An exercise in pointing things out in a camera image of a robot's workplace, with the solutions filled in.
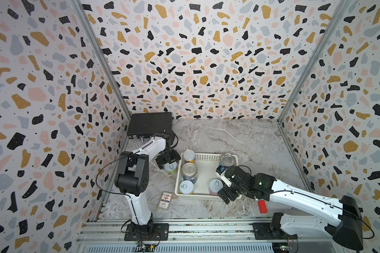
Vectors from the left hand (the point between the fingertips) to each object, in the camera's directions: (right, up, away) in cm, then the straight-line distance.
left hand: (174, 162), depth 94 cm
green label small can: (-1, -2, -4) cm, 5 cm away
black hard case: (-28, +24, +27) cm, 46 cm away
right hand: (+27, -9, -17) cm, 33 cm away
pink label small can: (+23, -11, -10) cm, 27 cm away
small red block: (+48, -21, -12) cm, 53 cm away
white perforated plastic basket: (+20, -2, +4) cm, 20 cm away
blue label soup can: (+30, +2, -6) cm, 31 cm away
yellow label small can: (+8, -11, -11) cm, 18 cm away
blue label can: (+10, -3, -11) cm, 15 cm away
